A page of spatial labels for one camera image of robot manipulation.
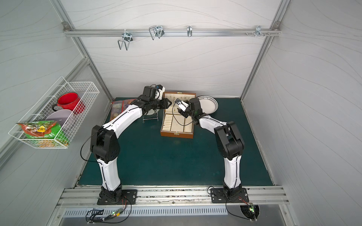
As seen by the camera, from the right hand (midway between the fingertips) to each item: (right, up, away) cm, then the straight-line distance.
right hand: (181, 102), depth 96 cm
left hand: (-7, -1, -7) cm, 10 cm away
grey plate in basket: (-56, -8, -31) cm, 65 cm away
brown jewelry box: (-6, -15, +2) cm, 16 cm away
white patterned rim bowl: (+22, -2, +18) cm, 29 cm away
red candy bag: (-52, -3, +14) cm, 54 cm away
